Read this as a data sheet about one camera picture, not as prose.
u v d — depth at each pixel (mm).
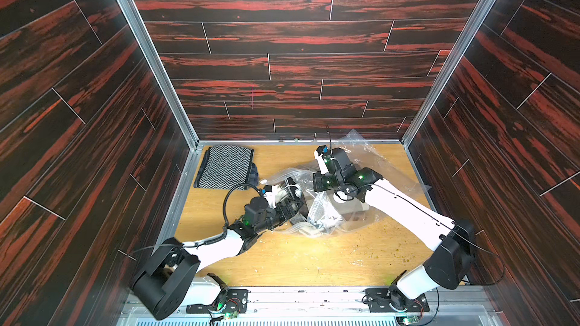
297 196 928
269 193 781
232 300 732
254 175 1042
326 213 788
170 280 422
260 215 658
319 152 720
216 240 539
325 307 736
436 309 709
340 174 593
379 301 730
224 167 1023
